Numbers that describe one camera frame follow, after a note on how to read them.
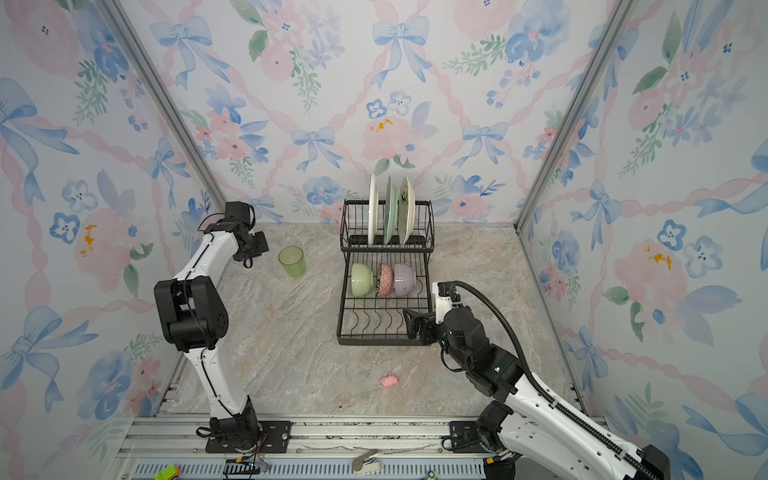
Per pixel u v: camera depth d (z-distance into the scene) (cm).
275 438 73
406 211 75
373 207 75
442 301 63
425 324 64
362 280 92
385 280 92
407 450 73
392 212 174
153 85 80
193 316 54
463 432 74
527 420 61
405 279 91
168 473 68
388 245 130
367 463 69
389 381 81
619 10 69
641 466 40
